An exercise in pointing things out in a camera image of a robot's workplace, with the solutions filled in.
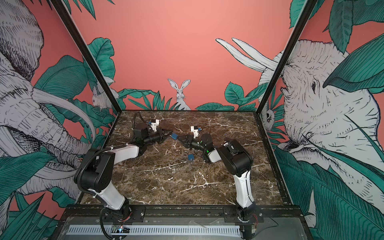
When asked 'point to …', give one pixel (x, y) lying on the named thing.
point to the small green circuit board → (120, 228)
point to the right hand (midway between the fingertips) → (175, 139)
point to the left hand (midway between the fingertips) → (173, 129)
